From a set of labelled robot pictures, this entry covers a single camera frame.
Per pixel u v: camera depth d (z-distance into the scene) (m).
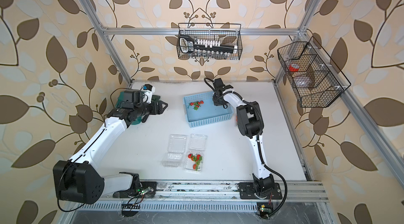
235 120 0.99
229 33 0.91
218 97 0.89
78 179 0.40
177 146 0.88
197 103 1.06
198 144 0.89
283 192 0.69
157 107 0.72
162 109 0.76
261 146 0.63
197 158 0.83
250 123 0.61
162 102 0.76
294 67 0.81
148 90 0.72
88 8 0.82
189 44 0.84
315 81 0.82
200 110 1.05
